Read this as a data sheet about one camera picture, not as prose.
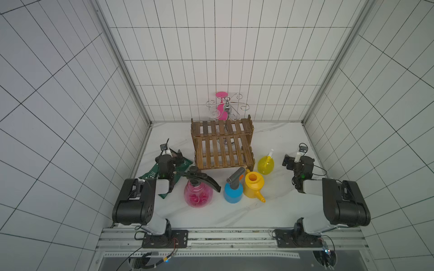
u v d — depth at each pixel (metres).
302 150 0.80
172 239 0.71
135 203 0.45
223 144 0.90
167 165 0.70
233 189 0.76
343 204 0.46
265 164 0.84
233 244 0.72
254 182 0.79
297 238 0.67
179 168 0.82
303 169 0.72
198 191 0.72
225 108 0.90
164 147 0.79
